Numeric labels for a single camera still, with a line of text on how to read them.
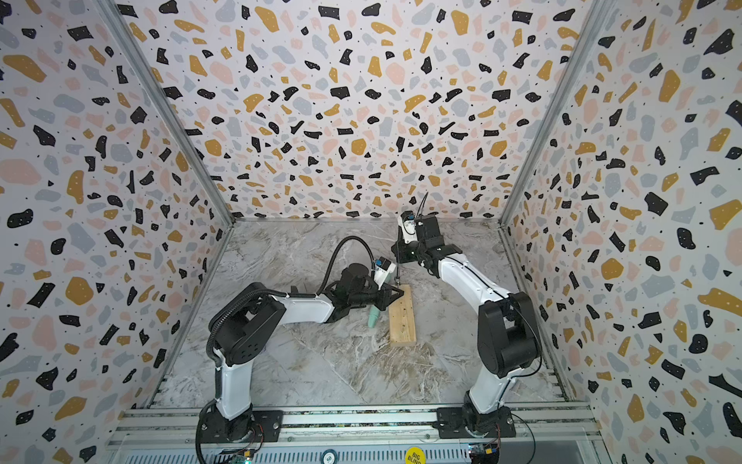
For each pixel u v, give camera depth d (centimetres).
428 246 72
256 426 73
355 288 75
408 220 81
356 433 73
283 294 57
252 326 51
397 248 80
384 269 83
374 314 92
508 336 48
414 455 70
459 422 74
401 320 90
